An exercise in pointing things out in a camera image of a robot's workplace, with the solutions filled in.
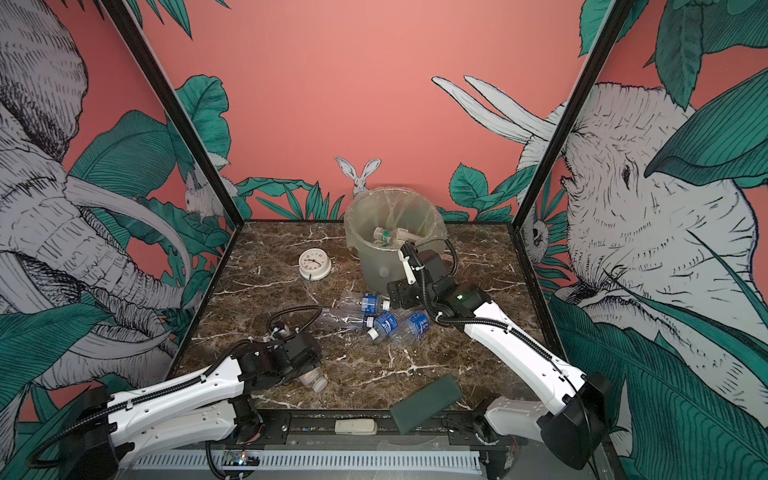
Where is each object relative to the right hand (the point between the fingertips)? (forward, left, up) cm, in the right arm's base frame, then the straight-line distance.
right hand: (398, 280), depth 75 cm
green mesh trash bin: (+29, +6, -8) cm, 31 cm away
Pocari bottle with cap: (-3, -3, -20) cm, 21 cm away
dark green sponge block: (-25, -6, -24) cm, 35 cm away
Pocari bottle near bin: (+3, +9, -18) cm, 20 cm away
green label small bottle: (+22, +3, -8) cm, 24 cm away
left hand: (-14, +24, -18) cm, 33 cm away
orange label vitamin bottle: (-19, +22, -19) cm, 35 cm away
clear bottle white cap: (-5, +4, -19) cm, 20 cm away
